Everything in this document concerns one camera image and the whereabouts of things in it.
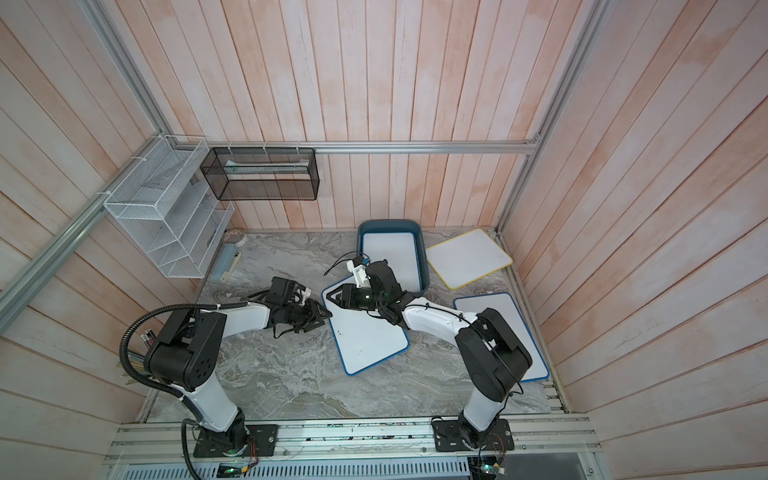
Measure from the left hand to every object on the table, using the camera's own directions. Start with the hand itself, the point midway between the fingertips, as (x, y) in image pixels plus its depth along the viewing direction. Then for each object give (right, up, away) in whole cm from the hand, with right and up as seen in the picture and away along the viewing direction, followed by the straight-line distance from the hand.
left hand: (329, 320), depth 93 cm
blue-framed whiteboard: (+24, +23, +17) cm, 37 cm away
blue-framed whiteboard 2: (+11, -3, -10) cm, 15 cm away
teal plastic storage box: (+26, +33, +21) cm, 47 cm away
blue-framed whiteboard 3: (+59, +4, +8) cm, 60 cm away
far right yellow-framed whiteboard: (+50, +20, +18) cm, 57 cm away
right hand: (+2, +9, -11) cm, 14 cm away
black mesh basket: (-27, +51, +13) cm, 59 cm away
